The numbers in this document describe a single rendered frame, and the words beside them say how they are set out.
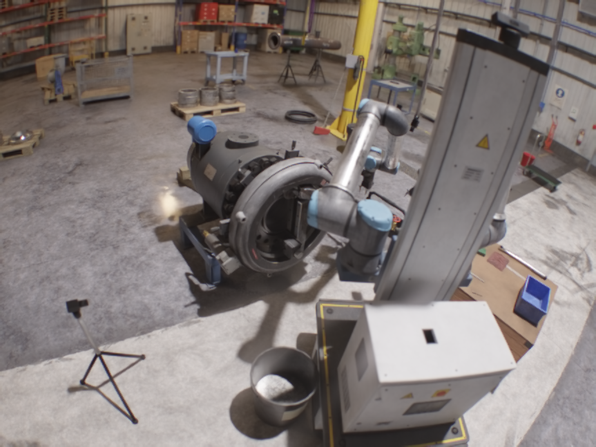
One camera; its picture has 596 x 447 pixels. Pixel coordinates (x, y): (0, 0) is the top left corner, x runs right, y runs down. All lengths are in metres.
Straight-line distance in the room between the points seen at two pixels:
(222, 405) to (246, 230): 0.95
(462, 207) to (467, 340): 0.48
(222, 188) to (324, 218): 0.88
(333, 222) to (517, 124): 0.77
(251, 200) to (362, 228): 0.64
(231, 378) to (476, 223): 1.46
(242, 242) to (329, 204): 0.63
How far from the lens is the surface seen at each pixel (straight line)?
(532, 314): 2.18
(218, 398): 1.85
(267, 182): 1.65
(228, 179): 1.95
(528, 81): 1.13
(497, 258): 2.52
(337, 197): 1.30
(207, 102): 5.91
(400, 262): 1.24
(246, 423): 1.79
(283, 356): 1.64
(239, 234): 1.71
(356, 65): 5.15
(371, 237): 1.26
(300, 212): 1.84
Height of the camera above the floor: 1.68
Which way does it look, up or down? 35 degrees down
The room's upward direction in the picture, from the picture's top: 9 degrees clockwise
